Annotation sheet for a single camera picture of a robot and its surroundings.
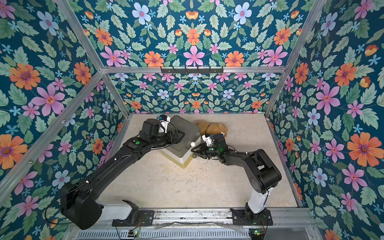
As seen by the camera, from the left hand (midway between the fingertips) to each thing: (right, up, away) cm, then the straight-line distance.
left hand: (180, 134), depth 77 cm
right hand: (+6, -10, +8) cm, 15 cm away
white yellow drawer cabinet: (0, -16, +7) cm, 18 cm away
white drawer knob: (+6, -6, +4) cm, 10 cm away
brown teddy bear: (+18, +3, +21) cm, 28 cm away
